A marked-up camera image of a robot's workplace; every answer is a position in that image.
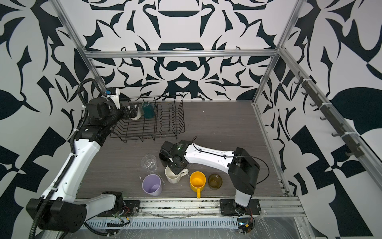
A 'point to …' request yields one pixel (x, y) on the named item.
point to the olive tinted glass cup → (215, 181)
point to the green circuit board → (244, 224)
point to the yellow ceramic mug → (198, 180)
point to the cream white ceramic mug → (172, 178)
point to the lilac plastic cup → (151, 184)
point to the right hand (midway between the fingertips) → (176, 166)
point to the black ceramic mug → (164, 160)
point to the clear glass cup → (149, 162)
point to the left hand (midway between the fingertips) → (127, 101)
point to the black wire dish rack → (168, 120)
